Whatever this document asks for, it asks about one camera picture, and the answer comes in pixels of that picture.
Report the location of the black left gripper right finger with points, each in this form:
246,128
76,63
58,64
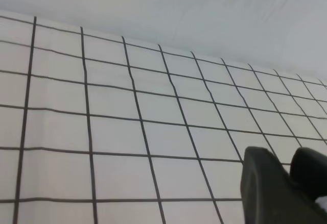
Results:
308,171

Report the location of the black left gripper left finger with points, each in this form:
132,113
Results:
269,195

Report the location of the black white grid tablecloth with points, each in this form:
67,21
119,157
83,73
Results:
99,128

